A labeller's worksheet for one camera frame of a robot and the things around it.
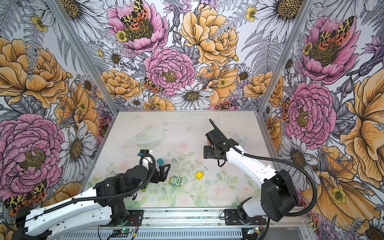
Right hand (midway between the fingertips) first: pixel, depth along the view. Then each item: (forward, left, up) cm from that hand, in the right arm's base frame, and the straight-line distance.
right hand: (213, 157), depth 85 cm
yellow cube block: (-6, +8, -9) cm, 14 cm away
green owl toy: (-9, +21, -9) cm, 25 cm away
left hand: (-9, +26, +7) cm, 29 cm away
